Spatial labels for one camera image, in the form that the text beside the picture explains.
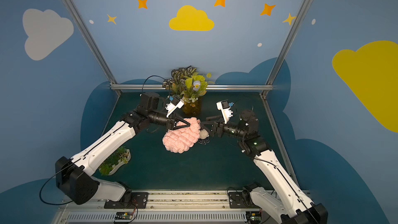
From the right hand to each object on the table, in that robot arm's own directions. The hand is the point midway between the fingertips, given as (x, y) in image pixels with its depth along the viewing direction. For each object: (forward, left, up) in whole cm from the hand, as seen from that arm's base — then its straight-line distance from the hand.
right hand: (206, 120), depth 67 cm
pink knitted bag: (-10, +11, -1) cm, 14 cm away
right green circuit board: (-31, -25, -33) cm, 52 cm away
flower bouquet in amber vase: (+33, +14, -8) cm, 37 cm away
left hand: (0, +8, -1) cm, 8 cm away
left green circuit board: (-35, +37, -32) cm, 60 cm away
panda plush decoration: (-2, +1, -11) cm, 12 cm away
